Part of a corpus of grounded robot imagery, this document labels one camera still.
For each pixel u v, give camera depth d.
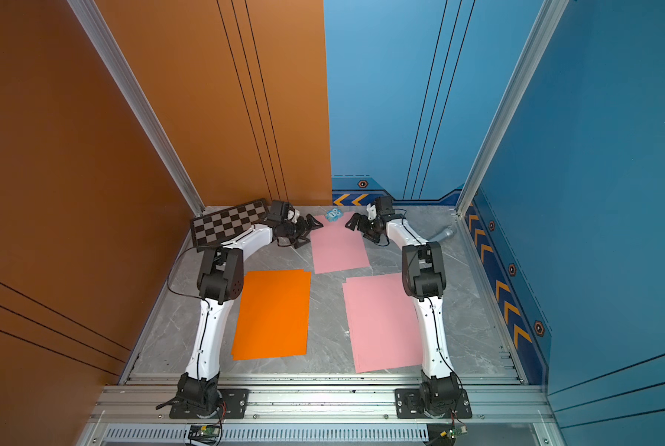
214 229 1.09
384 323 1.02
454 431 0.69
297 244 1.01
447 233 1.08
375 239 1.04
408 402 0.73
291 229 0.96
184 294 0.61
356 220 1.00
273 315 0.94
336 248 1.12
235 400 0.74
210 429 0.72
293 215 0.96
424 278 0.65
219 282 0.65
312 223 0.99
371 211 1.02
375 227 0.96
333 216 1.16
